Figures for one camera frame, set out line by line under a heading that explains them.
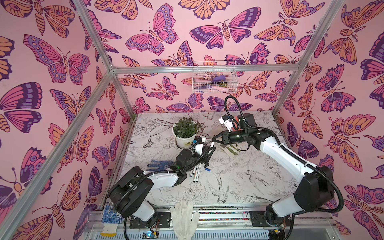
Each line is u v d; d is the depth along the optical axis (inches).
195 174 34.6
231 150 39.4
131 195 17.2
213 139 29.9
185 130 35.2
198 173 35.1
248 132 24.6
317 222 28.7
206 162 28.6
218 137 29.7
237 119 27.6
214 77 37.5
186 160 24.8
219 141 29.7
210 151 30.1
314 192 16.1
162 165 36.8
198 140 27.1
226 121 28.5
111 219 29.3
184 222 28.8
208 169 35.8
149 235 28.4
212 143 30.0
